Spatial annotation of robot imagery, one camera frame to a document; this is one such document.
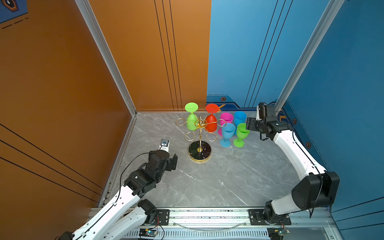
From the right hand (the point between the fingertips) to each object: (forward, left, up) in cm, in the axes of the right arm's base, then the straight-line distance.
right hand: (252, 122), depth 84 cm
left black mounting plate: (-43, +49, -22) cm, 69 cm away
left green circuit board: (-49, +56, -23) cm, 78 cm away
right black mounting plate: (-43, +3, -22) cm, 49 cm away
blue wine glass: (+13, +3, -9) cm, 16 cm away
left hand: (-17, +47, -2) cm, 50 cm away
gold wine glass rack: (-6, +30, -21) cm, 37 cm away
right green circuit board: (-49, -5, -24) cm, 55 cm away
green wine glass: (-2, +5, -7) cm, 9 cm away
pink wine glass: (+10, +13, -7) cm, 18 cm away
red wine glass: (-6, +24, +6) cm, 26 cm away
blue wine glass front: (+2, +12, -10) cm, 16 cm away
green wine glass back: (+5, +34, +7) cm, 35 cm away
